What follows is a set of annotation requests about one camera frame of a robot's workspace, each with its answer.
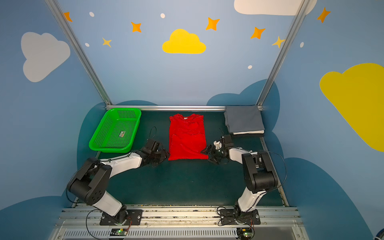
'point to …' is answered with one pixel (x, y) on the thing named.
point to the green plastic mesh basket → (115, 132)
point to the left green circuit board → (119, 231)
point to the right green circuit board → (245, 232)
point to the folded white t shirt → (261, 131)
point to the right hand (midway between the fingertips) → (205, 154)
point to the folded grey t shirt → (240, 118)
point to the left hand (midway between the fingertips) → (169, 156)
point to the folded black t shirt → (260, 135)
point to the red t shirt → (187, 137)
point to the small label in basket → (121, 134)
